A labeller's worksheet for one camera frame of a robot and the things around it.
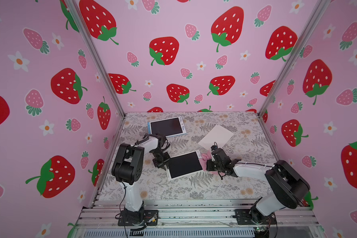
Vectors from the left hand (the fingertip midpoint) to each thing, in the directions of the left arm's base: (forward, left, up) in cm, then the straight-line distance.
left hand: (170, 167), depth 92 cm
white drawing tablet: (+2, -9, -2) cm, 9 cm away
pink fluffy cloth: (+5, -23, +4) cm, 24 cm away
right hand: (+4, -28, +1) cm, 28 cm away
